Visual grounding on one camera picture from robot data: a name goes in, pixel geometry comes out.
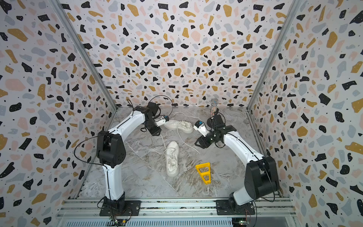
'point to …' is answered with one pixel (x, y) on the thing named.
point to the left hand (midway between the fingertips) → (157, 131)
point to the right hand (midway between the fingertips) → (199, 141)
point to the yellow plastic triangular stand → (205, 165)
